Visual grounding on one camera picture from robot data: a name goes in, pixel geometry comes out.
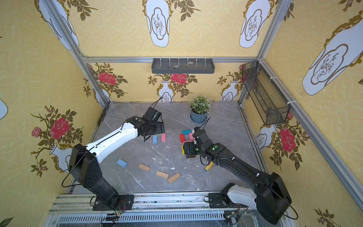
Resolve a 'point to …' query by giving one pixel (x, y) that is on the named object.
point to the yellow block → (183, 150)
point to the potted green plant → (200, 107)
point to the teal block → (186, 132)
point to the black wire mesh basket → (272, 106)
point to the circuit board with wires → (112, 216)
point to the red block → (182, 137)
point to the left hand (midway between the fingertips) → (160, 129)
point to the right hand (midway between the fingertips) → (189, 148)
